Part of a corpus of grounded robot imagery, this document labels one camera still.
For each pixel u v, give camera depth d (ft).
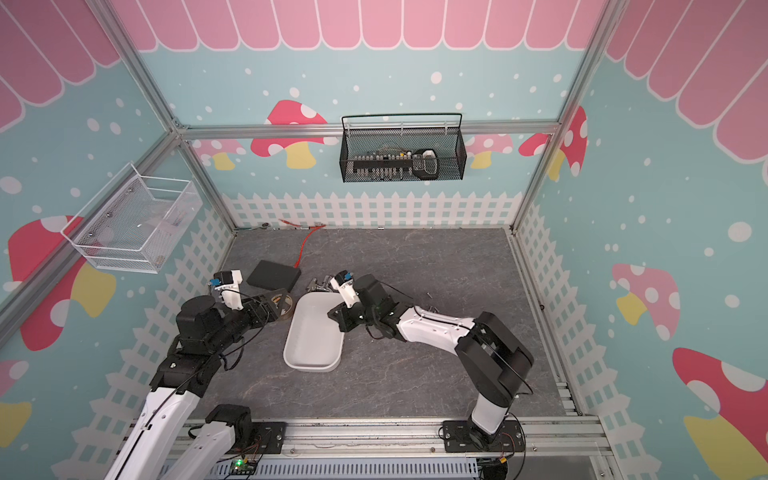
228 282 2.11
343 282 2.44
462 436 2.45
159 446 1.46
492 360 1.50
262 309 2.15
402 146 3.05
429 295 3.27
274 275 3.50
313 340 3.01
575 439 2.46
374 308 2.16
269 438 2.36
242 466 2.39
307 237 3.69
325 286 3.34
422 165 2.94
